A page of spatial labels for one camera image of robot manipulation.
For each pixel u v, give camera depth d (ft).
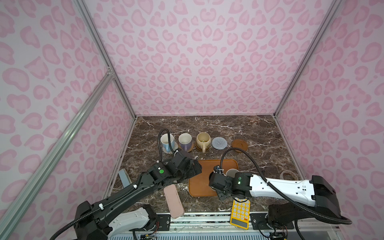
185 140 3.31
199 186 2.77
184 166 1.86
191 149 3.29
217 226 2.38
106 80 2.83
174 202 2.57
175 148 3.34
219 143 3.39
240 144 3.36
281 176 2.87
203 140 3.30
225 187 1.83
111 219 1.41
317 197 1.32
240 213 2.46
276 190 1.48
